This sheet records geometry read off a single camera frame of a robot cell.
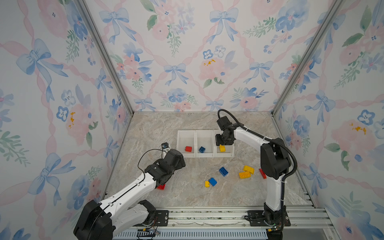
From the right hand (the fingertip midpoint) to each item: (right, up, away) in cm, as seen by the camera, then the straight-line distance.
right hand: (220, 141), depth 98 cm
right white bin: (+6, -7, -1) cm, 10 cm away
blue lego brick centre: (0, -17, -10) cm, 20 cm away
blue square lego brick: (-12, -5, -1) cm, 13 cm away
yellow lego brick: (+14, -19, -11) cm, 25 cm away
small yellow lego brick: (-10, -23, -14) cm, 29 cm away
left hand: (-26, -8, -15) cm, 31 cm away
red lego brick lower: (-35, -24, -15) cm, 45 cm away
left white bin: (-24, +1, +5) cm, 24 cm away
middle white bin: (-8, +2, +6) cm, 10 cm away
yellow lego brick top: (+15, -16, -8) cm, 23 cm away
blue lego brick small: (-6, -22, -12) cm, 26 cm away
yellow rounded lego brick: (+1, -5, -1) cm, 5 cm away
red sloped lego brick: (-21, -5, 0) cm, 21 cm away
